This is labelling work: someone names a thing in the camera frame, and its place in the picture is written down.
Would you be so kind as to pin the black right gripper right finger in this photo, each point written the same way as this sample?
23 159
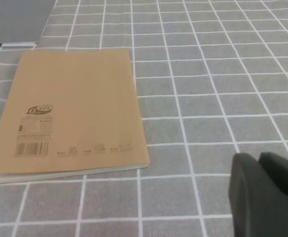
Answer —
276 168

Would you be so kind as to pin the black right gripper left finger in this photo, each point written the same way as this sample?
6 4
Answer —
258 206

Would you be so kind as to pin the grey checkered tablecloth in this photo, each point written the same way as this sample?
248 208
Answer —
211 79

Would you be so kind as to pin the brown kraft notebook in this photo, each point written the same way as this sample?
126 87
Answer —
71 113

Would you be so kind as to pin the grey hardcover book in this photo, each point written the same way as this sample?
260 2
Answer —
22 22

